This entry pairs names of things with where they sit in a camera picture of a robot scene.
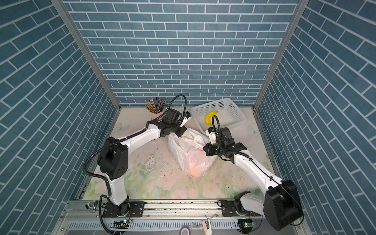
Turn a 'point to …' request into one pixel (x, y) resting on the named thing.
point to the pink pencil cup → (154, 115)
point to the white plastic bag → (188, 150)
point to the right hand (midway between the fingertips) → (205, 148)
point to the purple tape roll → (185, 227)
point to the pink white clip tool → (207, 226)
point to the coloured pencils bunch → (155, 105)
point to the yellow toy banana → (208, 116)
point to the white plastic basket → (229, 114)
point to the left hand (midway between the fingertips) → (188, 128)
